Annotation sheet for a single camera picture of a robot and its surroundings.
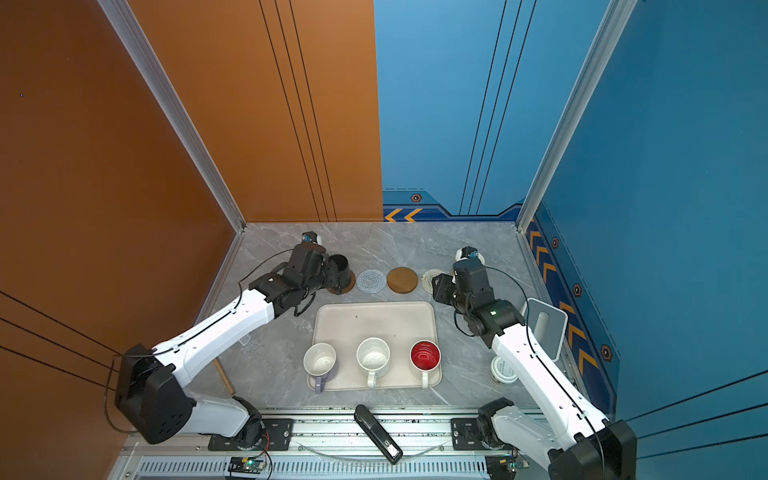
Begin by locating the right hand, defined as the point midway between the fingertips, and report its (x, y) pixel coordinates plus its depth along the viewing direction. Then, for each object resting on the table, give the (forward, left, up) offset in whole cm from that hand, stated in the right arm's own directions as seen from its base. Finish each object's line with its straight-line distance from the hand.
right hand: (436, 281), depth 79 cm
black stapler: (-32, +15, -17) cm, 40 cm away
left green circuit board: (-38, +48, -21) cm, 64 cm away
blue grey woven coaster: (+14, +20, -19) cm, 31 cm away
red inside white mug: (-13, +3, -19) cm, 23 cm away
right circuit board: (-38, -15, -23) cm, 47 cm away
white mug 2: (-13, +18, -19) cm, 29 cm away
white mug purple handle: (-14, +33, -17) cm, 40 cm away
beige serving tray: (-2, +9, -19) cm, 22 cm away
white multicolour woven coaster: (+14, 0, -19) cm, 24 cm away
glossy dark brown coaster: (+10, +28, -19) cm, 35 cm away
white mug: (-1, -4, +11) cm, 12 cm away
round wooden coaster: (+14, +9, -19) cm, 25 cm away
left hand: (+6, +28, 0) cm, 28 cm away
